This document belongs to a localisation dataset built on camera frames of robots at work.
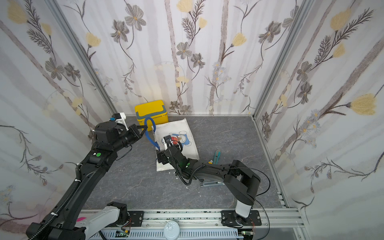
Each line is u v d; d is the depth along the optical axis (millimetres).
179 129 961
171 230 666
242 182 454
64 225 380
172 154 593
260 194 485
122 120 635
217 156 961
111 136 521
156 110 1031
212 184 855
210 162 938
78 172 455
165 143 717
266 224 731
